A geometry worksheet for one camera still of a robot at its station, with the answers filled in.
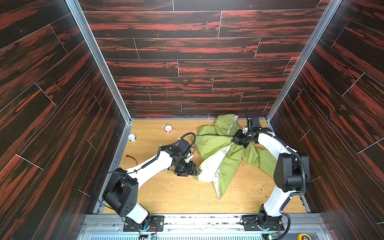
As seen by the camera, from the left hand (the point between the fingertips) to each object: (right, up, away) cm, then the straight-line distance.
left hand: (194, 174), depth 81 cm
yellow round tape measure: (+51, -26, -12) cm, 58 cm away
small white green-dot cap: (-45, +20, +27) cm, 56 cm away
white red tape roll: (-20, +26, +31) cm, 45 cm away
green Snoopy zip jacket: (+15, +11, +7) cm, 20 cm away
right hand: (+25, +19, +14) cm, 35 cm away
